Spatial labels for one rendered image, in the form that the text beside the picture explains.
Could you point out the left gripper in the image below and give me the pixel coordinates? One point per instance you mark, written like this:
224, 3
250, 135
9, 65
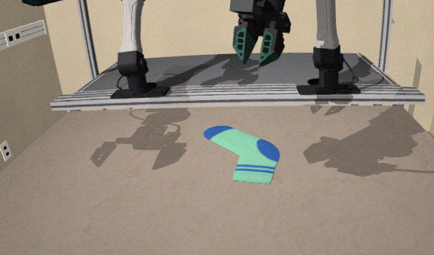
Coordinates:
251, 26

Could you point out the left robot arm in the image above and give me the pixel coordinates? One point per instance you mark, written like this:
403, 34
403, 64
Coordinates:
327, 50

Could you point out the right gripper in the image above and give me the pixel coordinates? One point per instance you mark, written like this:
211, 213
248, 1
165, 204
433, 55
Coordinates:
39, 2

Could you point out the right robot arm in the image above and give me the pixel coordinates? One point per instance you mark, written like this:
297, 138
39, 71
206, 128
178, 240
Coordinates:
131, 60

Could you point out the grey metal crossbar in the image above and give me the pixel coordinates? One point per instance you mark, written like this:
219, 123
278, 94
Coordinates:
405, 96

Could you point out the green and blue striped sock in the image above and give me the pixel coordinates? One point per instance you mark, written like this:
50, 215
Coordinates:
257, 157

